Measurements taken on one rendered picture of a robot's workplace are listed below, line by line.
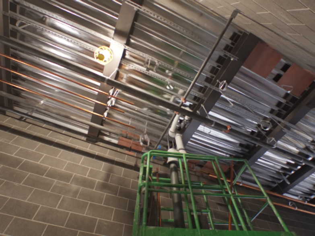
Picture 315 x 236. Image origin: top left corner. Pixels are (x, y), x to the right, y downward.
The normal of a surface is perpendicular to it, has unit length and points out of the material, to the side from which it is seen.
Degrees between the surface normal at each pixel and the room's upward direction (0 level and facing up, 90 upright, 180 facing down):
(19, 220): 90
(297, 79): 180
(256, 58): 180
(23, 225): 90
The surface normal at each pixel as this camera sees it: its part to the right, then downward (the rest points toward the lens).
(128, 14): 0.00, 0.53
